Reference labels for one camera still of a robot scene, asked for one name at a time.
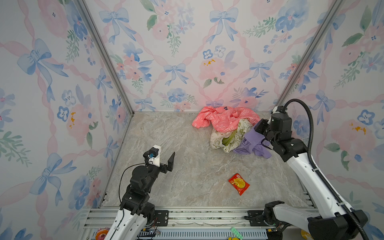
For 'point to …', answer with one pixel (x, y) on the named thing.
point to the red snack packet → (239, 183)
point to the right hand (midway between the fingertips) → (260, 119)
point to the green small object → (236, 233)
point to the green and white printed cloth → (228, 141)
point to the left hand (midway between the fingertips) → (164, 149)
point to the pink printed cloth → (224, 119)
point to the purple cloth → (253, 142)
